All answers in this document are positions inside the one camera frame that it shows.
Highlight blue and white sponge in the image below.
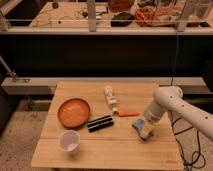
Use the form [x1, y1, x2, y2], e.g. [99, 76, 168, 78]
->
[132, 119, 154, 141]

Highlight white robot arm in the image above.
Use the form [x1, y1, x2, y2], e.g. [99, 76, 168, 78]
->
[139, 86, 213, 141]

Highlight white ceramic cup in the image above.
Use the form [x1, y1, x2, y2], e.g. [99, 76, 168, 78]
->
[58, 130, 80, 155]

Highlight orange carrot toy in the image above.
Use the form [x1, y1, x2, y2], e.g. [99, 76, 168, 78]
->
[118, 110, 139, 117]

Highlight white tube bottle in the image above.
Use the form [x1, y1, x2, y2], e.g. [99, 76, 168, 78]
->
[104, 85, 118, 114]

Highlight black rectangular block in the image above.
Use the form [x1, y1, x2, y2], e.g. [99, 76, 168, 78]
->
[87, 115, 114, 133]

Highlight orange bowl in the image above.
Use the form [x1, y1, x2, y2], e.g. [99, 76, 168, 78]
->
[58, 98, 90, 128]

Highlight orange crate on shelf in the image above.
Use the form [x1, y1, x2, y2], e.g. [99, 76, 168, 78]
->
[134, 7, 201, 28]

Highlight black bowl on shelf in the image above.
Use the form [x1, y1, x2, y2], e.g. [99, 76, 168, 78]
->
[111, 12, 134, 27]

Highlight black cable on floor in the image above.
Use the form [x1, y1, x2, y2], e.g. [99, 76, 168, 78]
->
[170, 111, 207, 171]

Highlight blue hanging cable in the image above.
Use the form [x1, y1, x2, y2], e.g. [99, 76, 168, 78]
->
[170, 30, 181, 87]

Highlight white vertical post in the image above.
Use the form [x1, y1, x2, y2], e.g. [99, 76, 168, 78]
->
[87, 0, 96, 32]

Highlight metal clamp bracket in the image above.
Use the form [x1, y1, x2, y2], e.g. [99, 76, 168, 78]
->
[0, 55, 30, 83]

